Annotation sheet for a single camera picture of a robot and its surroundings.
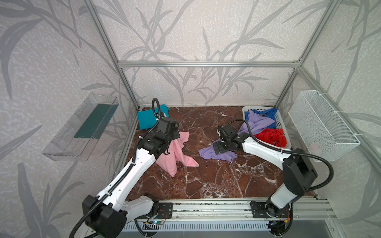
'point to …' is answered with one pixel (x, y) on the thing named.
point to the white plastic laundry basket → (280, 123)
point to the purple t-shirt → (253, 122)
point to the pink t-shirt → (169, 161)
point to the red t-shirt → (273, 137)
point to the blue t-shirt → (270, 113)
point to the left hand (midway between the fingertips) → (176, 124)
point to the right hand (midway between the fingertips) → (220, 141)
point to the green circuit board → (158, 222)
